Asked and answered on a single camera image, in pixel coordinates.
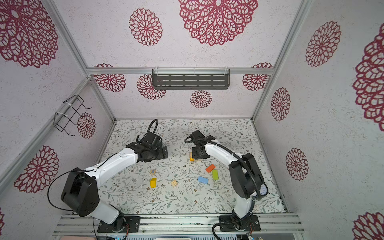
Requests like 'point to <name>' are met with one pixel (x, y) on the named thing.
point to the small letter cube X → (152, 171)
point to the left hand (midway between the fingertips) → (160, 156)
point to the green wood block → (215, 174)
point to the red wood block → (210, 168)
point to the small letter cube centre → (174, 183)
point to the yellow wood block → (153, 182)
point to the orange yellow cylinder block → (191, 158)
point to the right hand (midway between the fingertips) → (197, 153)
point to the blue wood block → (203, 179)
